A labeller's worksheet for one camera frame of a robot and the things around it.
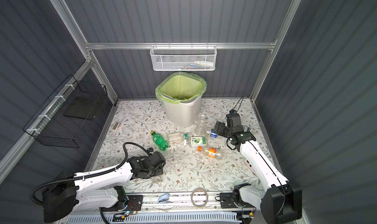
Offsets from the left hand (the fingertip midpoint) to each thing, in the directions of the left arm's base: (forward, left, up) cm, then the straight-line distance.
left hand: (160, 170), depth 83 cm
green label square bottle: (+16, -23, +3) cm, 28 cm away
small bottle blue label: (+20, -33, +4) cm, 38 cm away
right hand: (+16, -37, +16) cm, 43 cm away
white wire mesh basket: (+86, -13, +21) cm, 90 cm away
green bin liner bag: (+51, -13, +18) cm, 56 cm away
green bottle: (+17, +2, +3) cm, 18 cm away
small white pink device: (+32, +33, +1) cm, 46 cm away
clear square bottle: (+22, -8, -1) cm, 23 cm away
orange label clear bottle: (+7, -30, +4) cm, 31 cm away
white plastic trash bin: (+28, -15, +14) cm, 35 cm away
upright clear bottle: (+27, -26, -1) cm, 38 cm away
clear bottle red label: (-6, +1, +3) cm, 7 cm away
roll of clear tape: (-16, -25, -3) cm, 30 cm away
